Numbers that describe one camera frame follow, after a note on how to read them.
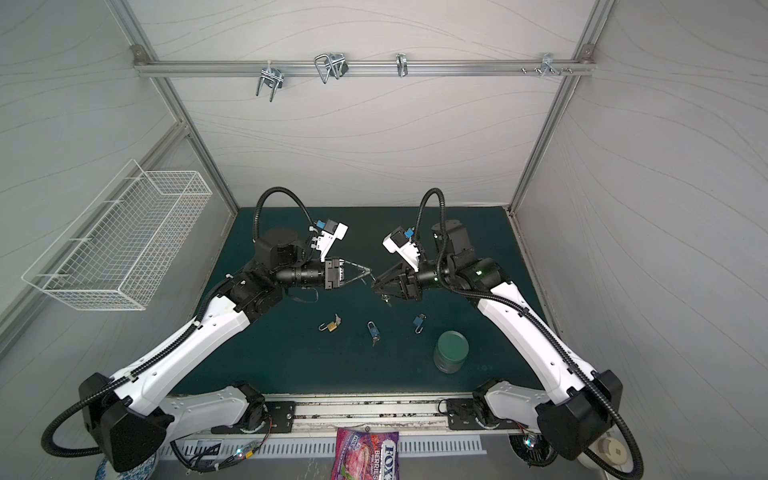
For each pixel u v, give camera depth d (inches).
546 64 30.1
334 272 22.7
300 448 27.6
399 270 24.6
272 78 31.5
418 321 35.6
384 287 23.9
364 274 24.7
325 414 29.6
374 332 34.7
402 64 30.7
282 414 29.2
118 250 27.0
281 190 22.2
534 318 17.6
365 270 24.7
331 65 30.1
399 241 22.6
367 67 30.3
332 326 34.9
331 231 23.8
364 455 26.5
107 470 25.0
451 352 29.7
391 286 24.0
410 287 22.3
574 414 14.4
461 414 29.0
